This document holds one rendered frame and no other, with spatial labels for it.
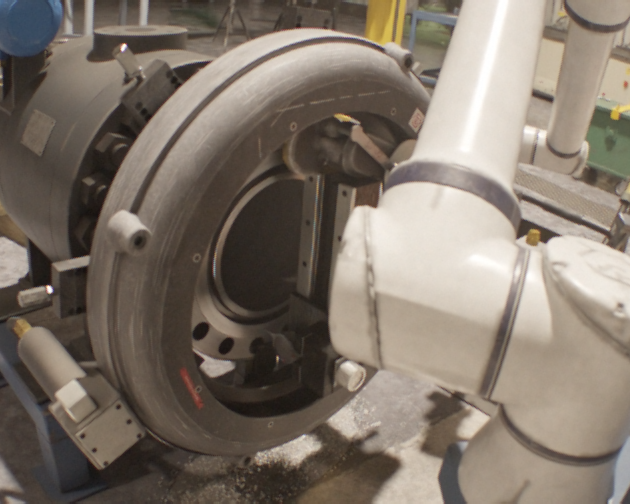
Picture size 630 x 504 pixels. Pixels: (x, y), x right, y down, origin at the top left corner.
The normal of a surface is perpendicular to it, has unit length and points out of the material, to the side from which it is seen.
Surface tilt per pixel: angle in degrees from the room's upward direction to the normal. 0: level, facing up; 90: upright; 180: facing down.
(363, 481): 0
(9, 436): 0
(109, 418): 90
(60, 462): 90
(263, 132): 90
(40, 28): 90
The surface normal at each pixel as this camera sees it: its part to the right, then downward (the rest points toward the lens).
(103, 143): -0.42, -0.47
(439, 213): -0.18, -0.45
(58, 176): -0.65, -0.04
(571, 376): -0.38, 0.36
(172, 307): 0.70, 0.38
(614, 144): -0.66, 0.27
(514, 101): 0.55, -0.13
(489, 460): -0.86, -0.30
